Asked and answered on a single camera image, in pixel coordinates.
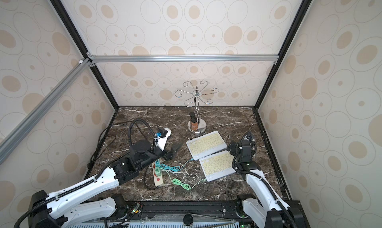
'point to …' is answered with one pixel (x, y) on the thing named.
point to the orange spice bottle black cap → (194, 124)
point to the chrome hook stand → (196, 94)
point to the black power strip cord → (95, 146)
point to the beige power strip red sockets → (158, 180)
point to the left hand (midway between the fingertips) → (180, 140)
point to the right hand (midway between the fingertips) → (245, 145)
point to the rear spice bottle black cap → (191, 115)
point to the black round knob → (188, 219)
